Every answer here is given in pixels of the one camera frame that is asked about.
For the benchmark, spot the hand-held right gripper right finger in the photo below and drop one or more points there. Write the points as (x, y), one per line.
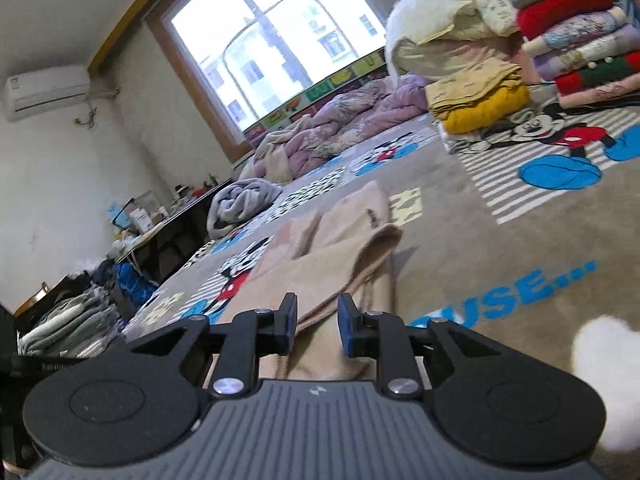
(347, 329)

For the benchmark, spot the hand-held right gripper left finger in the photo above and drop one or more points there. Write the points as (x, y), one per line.
(289, 326)

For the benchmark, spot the beige fleece garment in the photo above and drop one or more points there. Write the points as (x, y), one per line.
(325, 260)

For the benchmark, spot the stack of grey folded clothes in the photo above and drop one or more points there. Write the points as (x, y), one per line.
(65, 320)

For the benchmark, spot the heap of dark clothes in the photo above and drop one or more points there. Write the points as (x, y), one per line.
(97, 275)

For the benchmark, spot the stack of colourful folded clothes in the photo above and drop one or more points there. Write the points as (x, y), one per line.
(575, 35)

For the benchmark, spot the grey fleece blanket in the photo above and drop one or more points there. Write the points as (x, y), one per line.
(240, 205)

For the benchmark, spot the dark wooden desk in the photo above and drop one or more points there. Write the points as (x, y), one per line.
(175, 230)

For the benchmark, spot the cartoon mouse printed blanket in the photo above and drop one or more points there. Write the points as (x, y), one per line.
(475, 240)

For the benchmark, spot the blue bag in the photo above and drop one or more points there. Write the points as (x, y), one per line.
(132, 285)

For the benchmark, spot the beige plush blanket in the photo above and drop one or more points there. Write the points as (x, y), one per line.
(272, 152)

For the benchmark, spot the clutter of desk items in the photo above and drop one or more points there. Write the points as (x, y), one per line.
(145, 215)

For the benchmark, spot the purple floral quilt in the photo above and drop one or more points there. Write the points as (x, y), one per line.
(350, 115)

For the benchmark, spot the white folded garment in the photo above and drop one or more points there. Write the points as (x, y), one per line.
(457, 137)

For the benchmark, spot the colourful alphabet headboard panel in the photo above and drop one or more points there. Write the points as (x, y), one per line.
(320, 92)

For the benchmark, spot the mustard yellow folded garment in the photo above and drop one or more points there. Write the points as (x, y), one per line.
(490, 112)

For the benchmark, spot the pale yellow printed folded garment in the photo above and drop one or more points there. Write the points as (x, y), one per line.
(470, 85)

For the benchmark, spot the wooden framed window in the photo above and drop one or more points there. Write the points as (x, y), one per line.
(270, 50)

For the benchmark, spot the pale pink pillow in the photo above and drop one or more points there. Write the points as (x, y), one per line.
(440, 57)

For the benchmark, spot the white air conditioner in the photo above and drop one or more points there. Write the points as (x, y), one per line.
(45, 92)

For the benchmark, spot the leaf print pillow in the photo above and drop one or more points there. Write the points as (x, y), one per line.
(495, 7)

